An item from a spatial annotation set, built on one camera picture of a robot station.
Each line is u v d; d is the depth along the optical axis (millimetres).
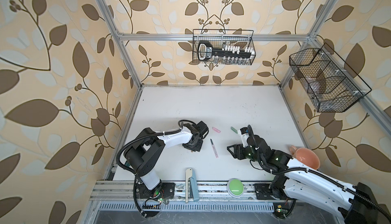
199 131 716
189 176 766
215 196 737
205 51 843
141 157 456
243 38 909
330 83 738
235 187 738
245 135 705
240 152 684
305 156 826
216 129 963
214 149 889
